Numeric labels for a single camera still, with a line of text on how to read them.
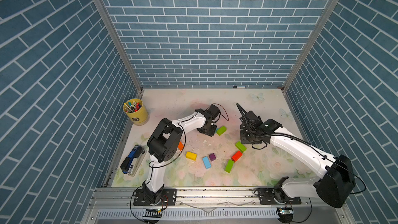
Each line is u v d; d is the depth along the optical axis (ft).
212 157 2.80
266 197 2.40
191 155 2.83
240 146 2.92
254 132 1.95
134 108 3.14
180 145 2.85
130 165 2.62
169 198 2.38
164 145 1.68
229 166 2.73
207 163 2.76
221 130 3.14
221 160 2.82
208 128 2.66
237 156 2.83
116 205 2.37
